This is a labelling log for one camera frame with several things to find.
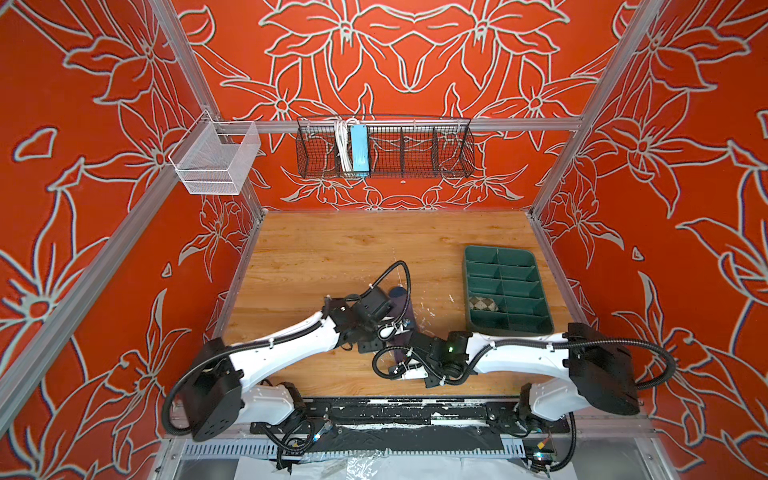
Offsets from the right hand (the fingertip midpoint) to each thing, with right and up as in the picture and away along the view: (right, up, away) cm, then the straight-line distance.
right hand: (417, 363), depth 81 cm
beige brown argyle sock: (+20, +15, +6) cm, 26 cm away
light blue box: (-17, +61, +9) cm, 63 cm away
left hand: (-10, +10, -1) cm, 15 cm away
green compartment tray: (+35, +21, +20) cm, 46 cm away
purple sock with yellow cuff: (-5, +16, -13) cm, 21 cm away
